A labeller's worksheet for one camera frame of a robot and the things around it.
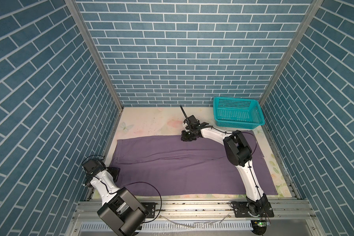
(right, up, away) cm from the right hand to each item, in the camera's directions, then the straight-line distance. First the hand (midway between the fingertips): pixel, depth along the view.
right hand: (180, 137), depth 101 cm
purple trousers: (-5, -16, -13) cm, 22 cm away
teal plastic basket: (+47, +17, +18) cm, 53 cm away
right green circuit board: (+41, -39, -30) cm, 64 cm away
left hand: (-36, -18, -20) cm, 45 cm away
